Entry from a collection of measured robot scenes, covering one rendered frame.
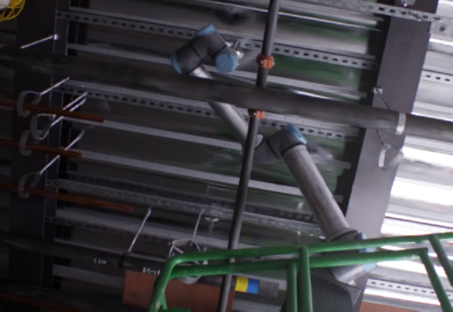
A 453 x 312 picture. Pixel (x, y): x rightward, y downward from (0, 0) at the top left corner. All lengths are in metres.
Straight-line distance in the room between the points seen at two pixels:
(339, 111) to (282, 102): 0.22
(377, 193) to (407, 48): 0.76
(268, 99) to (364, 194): 1.03
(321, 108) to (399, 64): 0.76
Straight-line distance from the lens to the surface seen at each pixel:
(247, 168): 2.51
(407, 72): 3.02
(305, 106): 2.34
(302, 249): 2.18
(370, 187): 3.16
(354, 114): 2.36
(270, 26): 2.37
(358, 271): 2.44
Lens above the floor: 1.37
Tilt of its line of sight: 71 degrees up
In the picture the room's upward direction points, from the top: 16 degrees clockwise
